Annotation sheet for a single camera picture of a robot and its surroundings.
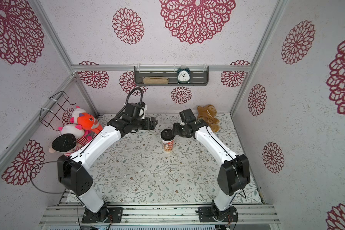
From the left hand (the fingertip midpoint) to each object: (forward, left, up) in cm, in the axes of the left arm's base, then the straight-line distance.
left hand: (151, 122), depth 84 cm
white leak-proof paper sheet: (-8, -8, -8) cm, 14 cm away
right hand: (-2, -14, -4) cm, 14 cm away
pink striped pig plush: (-2, +46, -12) cm, 48 cm away
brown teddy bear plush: (+22, -40, -16) cm, 48 cm away
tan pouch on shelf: (+24, -2, +12) cm, 27 cm away
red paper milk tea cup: (-7, -9, -13) cm, 18 cm away
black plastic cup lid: (-5, -8, -6) cm, 11 cm away
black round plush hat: (-13, +46, 0) cm, 48 cm away
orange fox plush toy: (+4, +40, -4) cm, 41 cm away
